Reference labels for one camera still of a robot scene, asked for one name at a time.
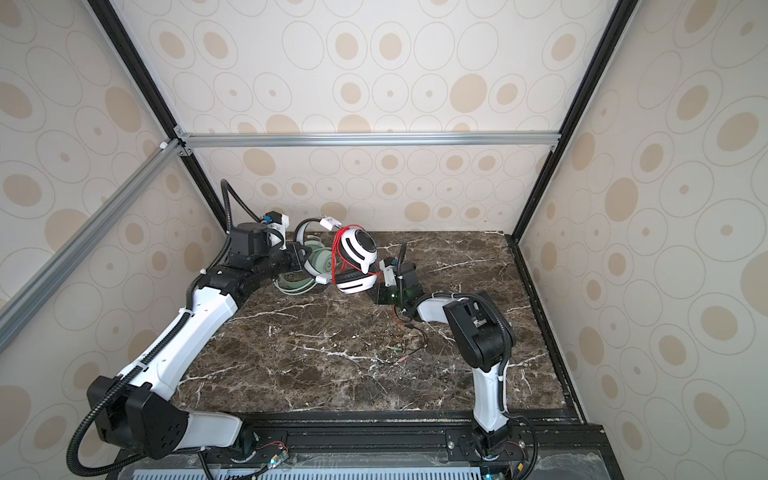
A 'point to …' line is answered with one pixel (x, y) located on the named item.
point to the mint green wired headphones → (316, 270)
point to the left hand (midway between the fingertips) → (318, 244)
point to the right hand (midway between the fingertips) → (368, 290)
